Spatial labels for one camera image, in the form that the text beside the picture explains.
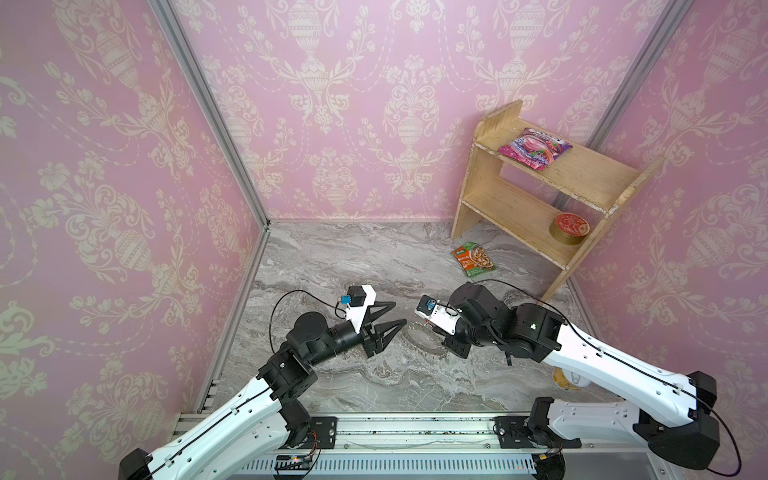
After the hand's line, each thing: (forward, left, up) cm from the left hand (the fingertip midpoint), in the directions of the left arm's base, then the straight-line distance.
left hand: (400, 318), depth 63 cm
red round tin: (+31, -48, -3) cm, 58 cm away
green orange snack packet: (+39, -28, -28) cm, 56 cm away
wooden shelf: (+42, -51, -6) cm, 66 cm away
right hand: (+2, -9, -7) cm, 12 cm away
